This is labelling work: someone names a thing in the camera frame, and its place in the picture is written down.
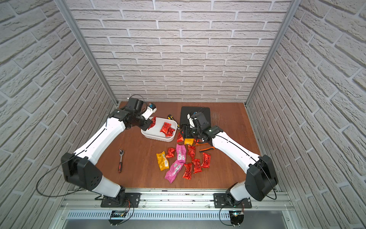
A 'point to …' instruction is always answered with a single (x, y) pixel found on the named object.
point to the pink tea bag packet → (181, 150)
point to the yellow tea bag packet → (188, 141)
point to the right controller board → (236, 217)
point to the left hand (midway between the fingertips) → (151, 119)
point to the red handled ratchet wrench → (121, 152)
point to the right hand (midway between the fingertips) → (186, 131)
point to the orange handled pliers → (210, 148)
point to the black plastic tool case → (185, 110)
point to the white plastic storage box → (154, 132)
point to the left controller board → (116, 216)
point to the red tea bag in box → (165, 128)
